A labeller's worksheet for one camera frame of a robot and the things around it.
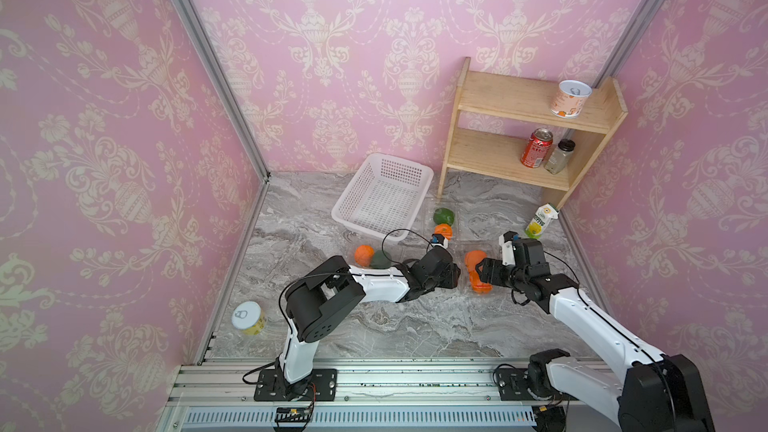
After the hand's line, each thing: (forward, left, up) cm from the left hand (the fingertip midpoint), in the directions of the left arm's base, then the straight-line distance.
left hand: (458, 275), depth 89 cm
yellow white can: (-13, +58, +1) cm, 60 cm away
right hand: (+1, -8, +3) cm, 9 cm away
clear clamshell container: (+17, -1, +3) cm, 17 cm away
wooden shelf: (+33, -17, +18) cm, 41 cm away
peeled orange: (+4, -4, +2) cm, 6 cm away
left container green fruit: (+3, +23, +2) cm, 24 cm away
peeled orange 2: (-4, -5, +1) cm, 7 cm away
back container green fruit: (+22, +2, 0) cm, 22 cm away
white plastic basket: (+34, +23, -3) cm, 41 cm away
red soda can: (+28, -22, +26) cm, 44 cm away
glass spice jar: (+26, -29, +23) cm, 45 cm away
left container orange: (+6, +29, +1) cm, 29 cm away
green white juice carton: (+16, -28, +6) cm, 33 cm away
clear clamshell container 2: (+8, -12, +2) cm, 14 cm away
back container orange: (+17, +2, 0) cm, 17 cm away
